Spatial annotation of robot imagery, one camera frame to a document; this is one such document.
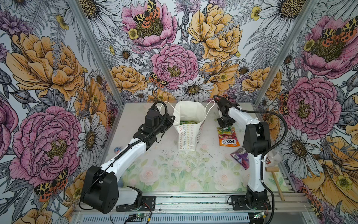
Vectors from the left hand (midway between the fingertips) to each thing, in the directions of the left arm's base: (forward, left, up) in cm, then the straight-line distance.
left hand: (176, 120), depth 81 cm
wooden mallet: (-21, -58, -22) cm, 66 cm away
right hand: (+6, -35, -17) cm, 39 cm away
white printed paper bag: (+11, -8, -11) cm, 17 cm away
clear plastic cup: (-14, -62, -23) cm, 67 cm away
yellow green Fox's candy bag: (+8, -4, -13) cm, 16 cm away
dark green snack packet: (+4, -35, -18) cm, 39 cm away
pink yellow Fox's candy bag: (0, -34, -19) cm, 40 cm away
